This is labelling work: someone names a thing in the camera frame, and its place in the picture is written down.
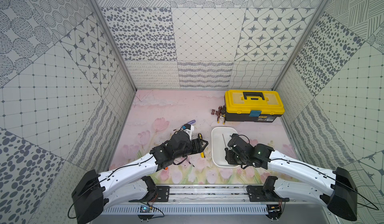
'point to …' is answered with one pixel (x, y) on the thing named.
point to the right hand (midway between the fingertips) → (228, 159)
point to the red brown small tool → (214, 112)
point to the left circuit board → (145, 208)
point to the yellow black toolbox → (253, 105)
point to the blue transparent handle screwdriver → (191, 122)
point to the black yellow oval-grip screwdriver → (202, 155)
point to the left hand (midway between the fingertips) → (207, 141)
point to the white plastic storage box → (220, 137)
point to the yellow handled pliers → (222, 115)
